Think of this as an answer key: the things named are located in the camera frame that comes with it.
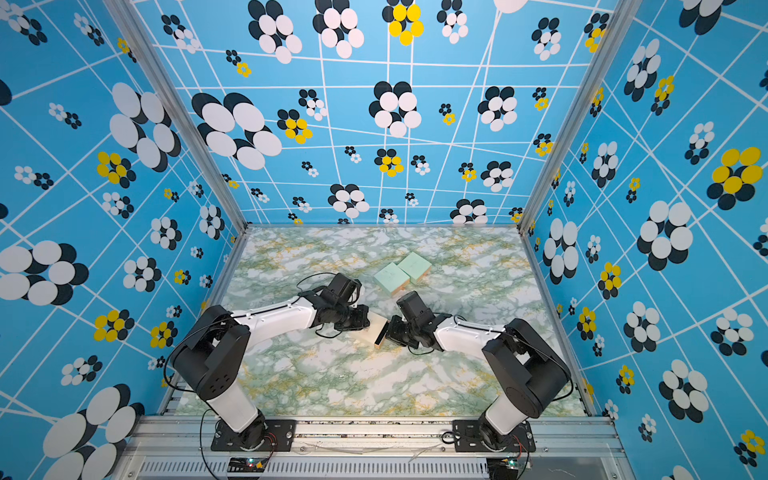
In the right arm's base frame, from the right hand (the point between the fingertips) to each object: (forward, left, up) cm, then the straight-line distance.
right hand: (388, 333), depth 89 cm
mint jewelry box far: (+25, -9, 0) cm, 27 cm away
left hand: (+3, +4, +2) cm, 5 cm away
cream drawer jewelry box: (0, +3, +1) cm, 4 cm away
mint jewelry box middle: (+19, -1, +1) cm, 19 cm away
